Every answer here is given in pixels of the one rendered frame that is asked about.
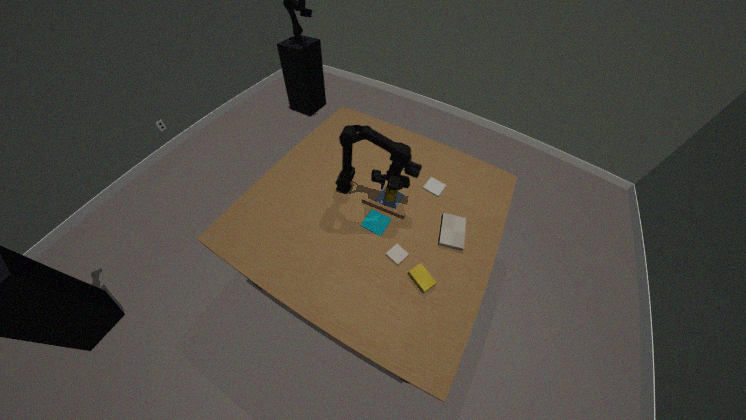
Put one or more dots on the yellow rectangular block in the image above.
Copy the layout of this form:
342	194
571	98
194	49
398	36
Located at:
421	277

